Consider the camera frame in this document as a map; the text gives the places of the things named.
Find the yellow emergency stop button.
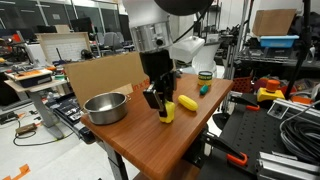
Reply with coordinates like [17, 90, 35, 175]
[256, 79, 286, 103]

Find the black cable bundle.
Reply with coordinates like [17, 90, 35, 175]
[279, 118, 320, 164]

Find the stainless steel pot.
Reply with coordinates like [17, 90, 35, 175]
[80, 92, 132, 126]

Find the black stand pole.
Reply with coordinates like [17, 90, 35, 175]
[284, 0, 312, 100]

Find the grey office chair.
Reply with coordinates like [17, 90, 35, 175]
[101, 31, 125, 54]

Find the yellow labelled tin can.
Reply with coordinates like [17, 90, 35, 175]
[197, 70, 214, 87]

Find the orange floor tape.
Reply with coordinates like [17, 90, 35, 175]
[1, 163, 31, 180]

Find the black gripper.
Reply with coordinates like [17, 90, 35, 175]
[138, 49, 178, 118]

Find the small black monitor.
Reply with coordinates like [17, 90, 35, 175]
[69, 17, 94, 34]

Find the white pegboard panel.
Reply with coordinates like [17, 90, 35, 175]
[34, 31, 92, 65]

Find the black keyboard device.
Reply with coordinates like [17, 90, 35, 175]
[44, 94, 84, 127]

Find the blue plastic bin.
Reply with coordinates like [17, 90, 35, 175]
[259, 34, 300, 49]

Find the yellow toy corn cob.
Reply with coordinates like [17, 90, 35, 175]
[177, 94, 199, 112]

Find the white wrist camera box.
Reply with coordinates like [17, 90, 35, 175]
[168, 35, 206, 64]

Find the large brown cardboard sheet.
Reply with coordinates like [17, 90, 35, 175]
[63, 50, 150, 107]

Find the red plastic crate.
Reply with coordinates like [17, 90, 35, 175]
[231, 76, 253, 94]

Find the yellow toy bell pepper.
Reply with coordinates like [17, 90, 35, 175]
[158, 101, 176, 124]

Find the black clamp orange handle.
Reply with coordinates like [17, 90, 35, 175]
[228, 94, 261, 112]
[201, 131, 249, 167]

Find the black floor cable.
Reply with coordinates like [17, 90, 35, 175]
[12, 113, 76, 148]

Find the black perforated board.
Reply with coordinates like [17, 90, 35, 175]
[196, 93, 294, 180]

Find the grey table leg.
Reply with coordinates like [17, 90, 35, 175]
[99, 141, 129, 180]

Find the aluminium extrusion bar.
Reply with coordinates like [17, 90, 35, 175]
[273, 98, 320, 120]
[255, 151, 320, 180]

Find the black and orange case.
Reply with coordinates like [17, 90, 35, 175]
[4, 68, 54, 89]

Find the grey side desk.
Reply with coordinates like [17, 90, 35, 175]
[3, 78, 69, 140]

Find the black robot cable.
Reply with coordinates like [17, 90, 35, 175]
[172, 2, 214, 44]

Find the small teal toy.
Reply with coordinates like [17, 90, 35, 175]
[199, 84, 210, 96]

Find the brown cardboard box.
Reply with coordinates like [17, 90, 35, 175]
[251, 8, 297, 37]

